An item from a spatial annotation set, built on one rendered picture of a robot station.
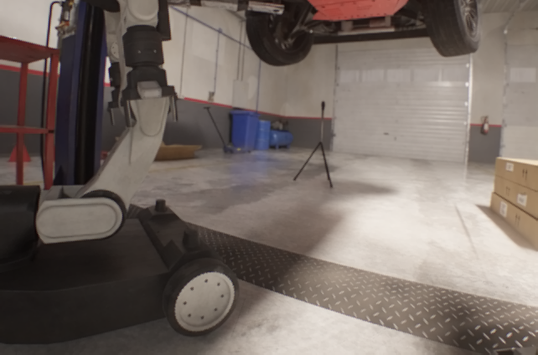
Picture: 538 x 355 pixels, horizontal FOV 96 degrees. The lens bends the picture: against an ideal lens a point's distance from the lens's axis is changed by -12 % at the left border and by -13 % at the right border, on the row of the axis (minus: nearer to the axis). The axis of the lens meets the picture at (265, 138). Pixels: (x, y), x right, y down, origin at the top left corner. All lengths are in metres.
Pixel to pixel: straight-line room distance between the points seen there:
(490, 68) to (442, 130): 2.30
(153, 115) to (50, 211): 0.35
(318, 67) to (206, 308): 10.12
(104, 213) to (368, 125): 9.47
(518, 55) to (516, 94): 1.14
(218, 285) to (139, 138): 0.45
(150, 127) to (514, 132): 9.97
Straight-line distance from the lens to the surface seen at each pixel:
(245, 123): 7.15
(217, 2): 2.25
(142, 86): 0.63
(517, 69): 10.50
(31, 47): 1.57
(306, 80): 10.65
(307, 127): 10.41
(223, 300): 0.84
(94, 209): 0.83
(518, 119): 10.30
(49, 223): 0.84
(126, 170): 0.86
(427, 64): 10.15
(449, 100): 9.97
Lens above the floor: 0.54
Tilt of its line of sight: 1 degrees down
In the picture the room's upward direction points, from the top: 4 degrees clockwise
